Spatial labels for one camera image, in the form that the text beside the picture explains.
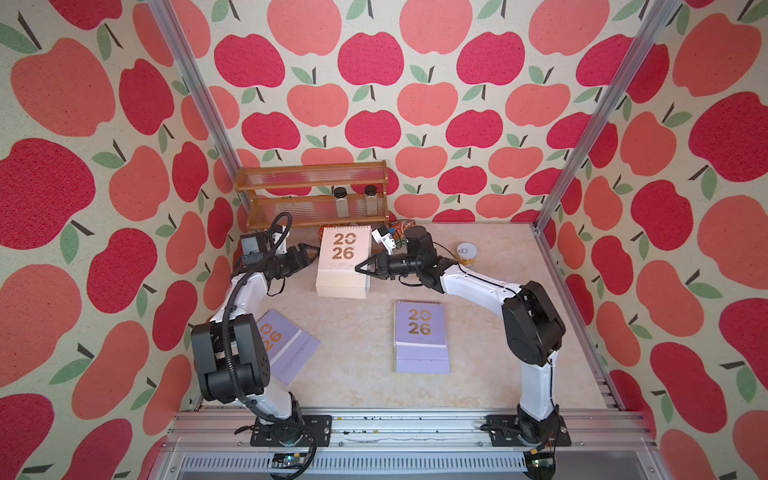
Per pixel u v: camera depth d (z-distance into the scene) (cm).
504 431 73
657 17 70
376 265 77
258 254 70
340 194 96
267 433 67
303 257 80
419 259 72
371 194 98
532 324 52
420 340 86
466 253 104
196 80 81
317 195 112
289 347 89
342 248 84
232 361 42
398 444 74
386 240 80
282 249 80
